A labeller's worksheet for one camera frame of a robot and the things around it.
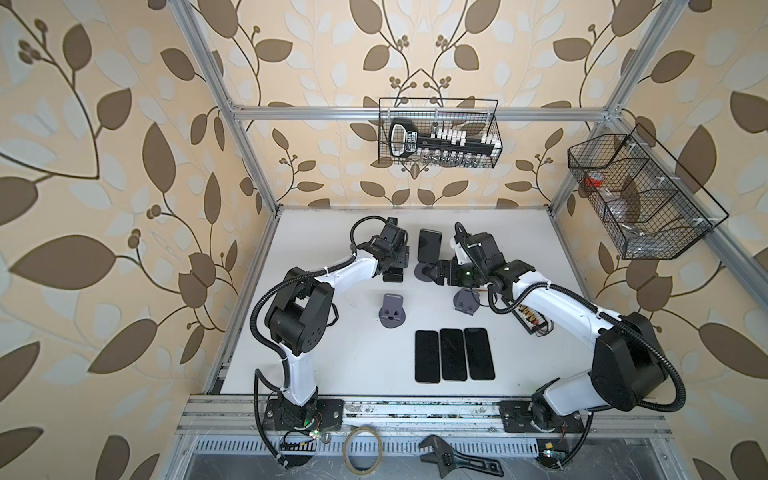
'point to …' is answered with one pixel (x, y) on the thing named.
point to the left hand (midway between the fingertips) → (399, 249)
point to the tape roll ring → (379, 455)
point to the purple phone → (427, 359)
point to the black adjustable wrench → (444, 456)
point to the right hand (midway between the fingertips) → (440, 276)
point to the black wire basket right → (650, 207)
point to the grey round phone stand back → (418, 272)
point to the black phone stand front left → (392, 314)
